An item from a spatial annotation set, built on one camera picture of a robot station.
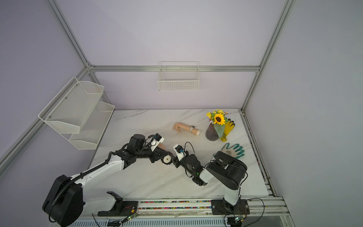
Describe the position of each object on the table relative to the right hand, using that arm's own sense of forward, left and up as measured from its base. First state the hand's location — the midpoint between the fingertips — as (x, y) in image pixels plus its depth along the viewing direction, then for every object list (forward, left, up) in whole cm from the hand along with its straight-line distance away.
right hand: (173, 151), depth 87 cm
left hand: (-4, +4, +4) cm, 7 cm away
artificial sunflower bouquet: (+12, -27, +17) cm, 35 cm away
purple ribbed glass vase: (+15, -27, -3) cm, 31 cm away
